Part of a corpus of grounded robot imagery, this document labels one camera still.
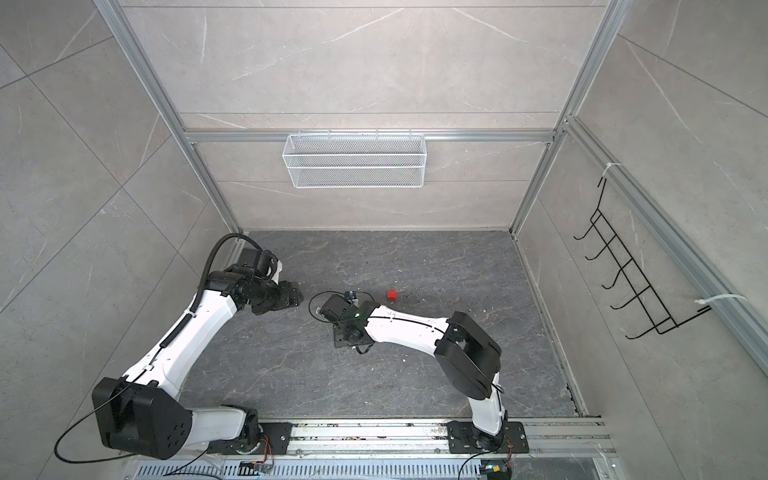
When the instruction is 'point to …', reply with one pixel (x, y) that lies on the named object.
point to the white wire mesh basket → (355, 160)
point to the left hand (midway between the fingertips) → (291, 293)
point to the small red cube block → (391, 294)
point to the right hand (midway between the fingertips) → (346, 335)
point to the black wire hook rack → (663, 322)
